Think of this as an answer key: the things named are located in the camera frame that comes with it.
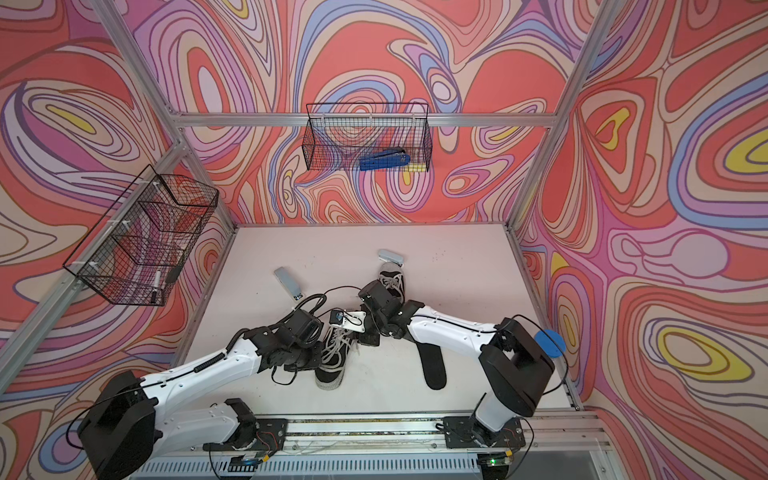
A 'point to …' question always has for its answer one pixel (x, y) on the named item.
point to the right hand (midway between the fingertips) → (355, 333)
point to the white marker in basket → (156, 286)
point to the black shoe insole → (432, 361)
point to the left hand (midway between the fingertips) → (327, 362)
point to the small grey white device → (388, 256)
